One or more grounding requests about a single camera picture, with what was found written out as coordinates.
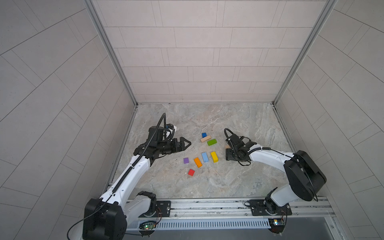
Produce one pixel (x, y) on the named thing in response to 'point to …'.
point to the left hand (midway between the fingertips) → (188, 143)
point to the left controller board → (148, 225)
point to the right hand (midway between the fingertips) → (229, 156)
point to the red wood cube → (191, 172)
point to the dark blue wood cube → (204, 134)
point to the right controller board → (277, 225)
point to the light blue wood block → (205, 157)
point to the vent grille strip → (212, 224)
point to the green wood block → (212, 142)
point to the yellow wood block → (214, 156)
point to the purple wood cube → (186, 160)
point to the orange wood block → (198, 162)
